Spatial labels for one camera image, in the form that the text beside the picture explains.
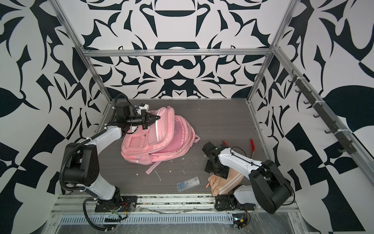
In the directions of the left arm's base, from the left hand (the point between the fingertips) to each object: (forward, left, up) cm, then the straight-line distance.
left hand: (159, 115), depth 82 cm
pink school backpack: (-12, -6, -4) cm, 14 cm away
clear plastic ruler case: (-30, -15, -22) cm, 40 cm away
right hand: (-24, -29, -23) cm, 44 cm away
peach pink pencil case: (-32, -31, -20) cm, 49 cm away
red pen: (-10, -56, -21) cm, 61 cm away
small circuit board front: (-47, -39, -24) cm, 66 cm away
